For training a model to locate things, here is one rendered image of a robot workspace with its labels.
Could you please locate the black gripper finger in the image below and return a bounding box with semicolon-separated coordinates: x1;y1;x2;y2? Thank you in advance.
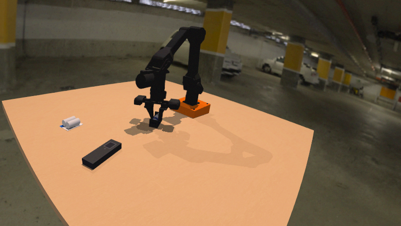
144;104;154;119
158;107;168;122

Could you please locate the blister pack of two batteries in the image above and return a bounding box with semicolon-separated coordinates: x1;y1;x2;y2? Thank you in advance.
60;116;83;131

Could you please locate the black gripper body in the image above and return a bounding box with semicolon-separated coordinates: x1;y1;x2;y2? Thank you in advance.
134;86;180;110

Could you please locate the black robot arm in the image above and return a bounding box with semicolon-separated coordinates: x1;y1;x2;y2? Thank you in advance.
136;26;206;106

